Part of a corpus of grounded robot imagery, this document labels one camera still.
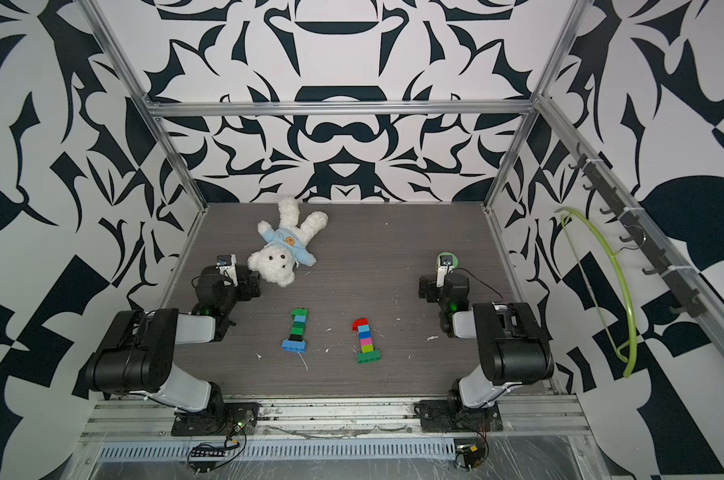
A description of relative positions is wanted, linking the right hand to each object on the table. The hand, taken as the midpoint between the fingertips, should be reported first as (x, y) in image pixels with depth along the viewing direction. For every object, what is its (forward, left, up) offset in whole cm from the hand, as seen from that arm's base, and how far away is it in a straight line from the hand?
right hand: (440, 272), depth 96 cm
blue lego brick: (-19, +24, -2) cm, 31 cm away
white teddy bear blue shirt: (+7, +49, +5) cm, 50 cm away
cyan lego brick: (-18, +25, -1) cm, 30 cm away
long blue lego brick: (-22, +42, -2) cm, 48 cm away
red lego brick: (-15, +26, -2) cm, 30 cm away
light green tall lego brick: (-13, +42, -1) cm, 44 cm away
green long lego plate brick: (-25, +23, -2) cm, 34 cm away
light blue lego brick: (-15, +43, -1) cm, 45 cm away
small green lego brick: (-19, +43, -1) cm, 47 cm away
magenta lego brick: (-21, +24, -2) cm, 32 cm away
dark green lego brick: (-15, +43, -3) cm, 46 cm away
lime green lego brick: (-23, +23, -2) cm, 33 cm away
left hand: (0, +63, +3) cm, 63 cm away
